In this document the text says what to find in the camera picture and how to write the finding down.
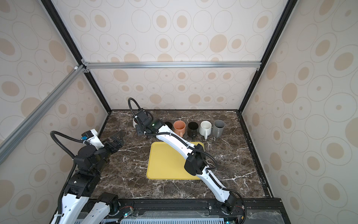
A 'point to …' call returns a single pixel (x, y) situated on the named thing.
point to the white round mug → (205, 129)
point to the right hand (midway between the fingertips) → (140, 127)
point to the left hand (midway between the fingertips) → (119, 133)
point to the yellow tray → (166, 163)
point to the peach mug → (179, 128)
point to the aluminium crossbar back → (173, 65)
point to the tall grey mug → (217, 128)
